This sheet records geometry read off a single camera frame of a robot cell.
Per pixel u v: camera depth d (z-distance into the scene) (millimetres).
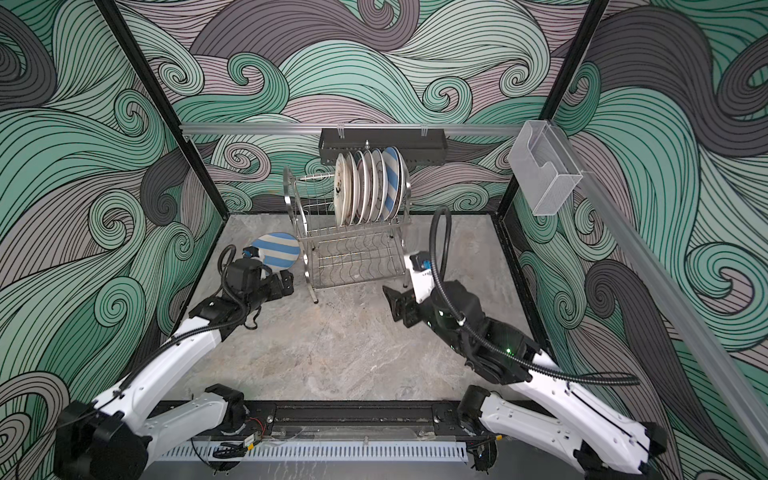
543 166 791
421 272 504
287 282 743
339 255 1053
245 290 608
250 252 715
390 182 731
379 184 1700
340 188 835
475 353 433
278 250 1074
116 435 372
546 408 432
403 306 528
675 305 509
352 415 746
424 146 961
